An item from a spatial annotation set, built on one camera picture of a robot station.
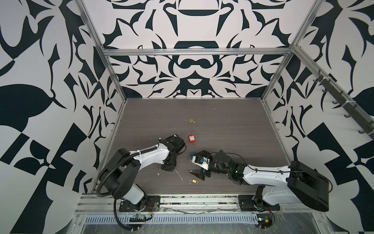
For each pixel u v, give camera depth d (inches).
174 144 28.4
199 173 27.5
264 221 27.9
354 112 21.6
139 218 28.5
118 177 17.1
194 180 31.9
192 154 35.1
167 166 30.4
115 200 27.2
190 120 41.5
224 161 24.2
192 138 37.9
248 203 29.3
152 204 28.8
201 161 25.6
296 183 17.1
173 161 29.2
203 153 29.4
